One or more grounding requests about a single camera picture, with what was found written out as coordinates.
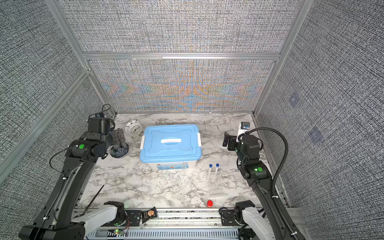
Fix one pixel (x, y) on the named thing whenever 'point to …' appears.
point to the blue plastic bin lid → (170, 143)
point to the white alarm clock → (133, 128)
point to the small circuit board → (149, 214)
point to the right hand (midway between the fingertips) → (234, 131)
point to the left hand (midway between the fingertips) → (112, 133)
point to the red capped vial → (209, 203)
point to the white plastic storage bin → (173, 165)
